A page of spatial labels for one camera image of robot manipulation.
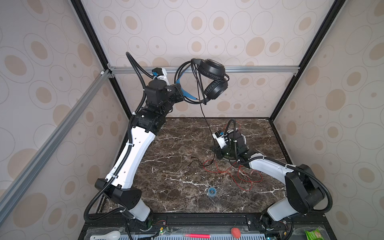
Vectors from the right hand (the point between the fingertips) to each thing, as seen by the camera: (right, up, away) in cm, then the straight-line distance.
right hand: (211, 147), depth 87 cm
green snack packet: (+46, -39, -18) cm, 63 cm away
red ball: (+9, -38, -18) cm, 43 cm away
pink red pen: (-9, -40, -17) cm, 45 cm away
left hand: (-14, +30, -26) cm, 42 cm away
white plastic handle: (-48, -40, -17) cm, 64 cm away
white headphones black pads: (+11, +6, -20) cm, 24 cm away
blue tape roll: (-1, -26, -4) cm, 27 cm away
